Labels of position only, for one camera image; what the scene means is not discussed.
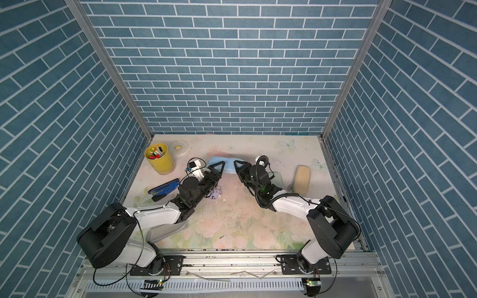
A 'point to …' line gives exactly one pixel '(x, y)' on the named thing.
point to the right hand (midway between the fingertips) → (234, 164)
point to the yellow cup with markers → (158, 156)
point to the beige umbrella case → (302, 180)
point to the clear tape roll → (179, 148)
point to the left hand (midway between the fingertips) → (229, 168)
